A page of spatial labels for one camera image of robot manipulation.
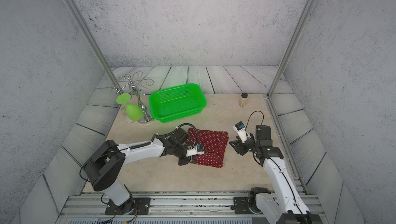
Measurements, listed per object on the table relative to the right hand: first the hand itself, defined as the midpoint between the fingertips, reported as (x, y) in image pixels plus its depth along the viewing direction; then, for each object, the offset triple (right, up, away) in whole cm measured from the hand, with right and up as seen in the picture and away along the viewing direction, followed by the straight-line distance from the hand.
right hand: (236, 139), depth 80 cm
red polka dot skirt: (-10, -5, +14) cm, 18 cm away
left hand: (-21, -12, +4) cm, 24 cm away
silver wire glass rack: (-56, +28, +9) cm, 63 cm away
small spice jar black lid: (+12, +25, +28) cm, 39 cm away
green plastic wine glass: (-57, +14, +9) cm, 59 cm away
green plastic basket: (-36, +20, +37) cm, 56 cm away
